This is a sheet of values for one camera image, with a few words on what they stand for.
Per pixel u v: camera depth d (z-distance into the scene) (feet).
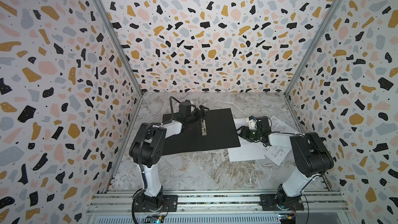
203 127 3.30
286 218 2.35
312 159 1.58
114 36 2.87
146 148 1.67
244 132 2.82
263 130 2.57
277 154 2.99
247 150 3.04
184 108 2.54
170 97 2.72
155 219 2.30
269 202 2.44
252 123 2.97
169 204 2.41
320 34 2.93
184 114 2.56
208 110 3.09
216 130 3.50
